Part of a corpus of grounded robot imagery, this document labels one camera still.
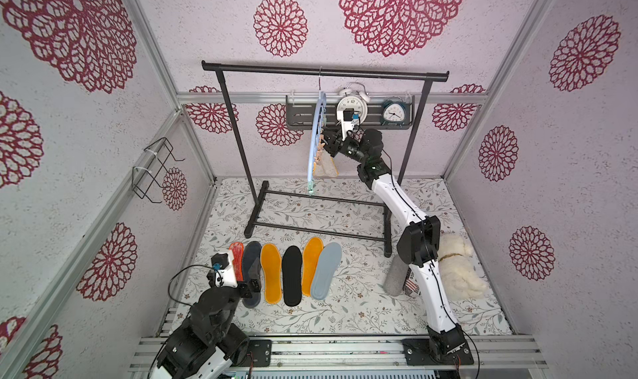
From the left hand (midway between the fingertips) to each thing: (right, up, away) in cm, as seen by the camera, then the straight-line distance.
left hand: (245, 262), depth 70 cm
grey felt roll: (+47, -11, +15) cm, 51 cm away
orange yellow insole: (+3, -7, +22) cm, 23 cm away
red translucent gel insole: (-10, -2, +25) cm, 27 cm away
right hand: (+19, +41, +9) cm, 46 cm away
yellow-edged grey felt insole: (+18, -4, +24) cm, 30 cm away
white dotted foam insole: (+11, -7, +22) cm, 25 cm away
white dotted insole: (+24, -8, +20) cm, 32 cm away
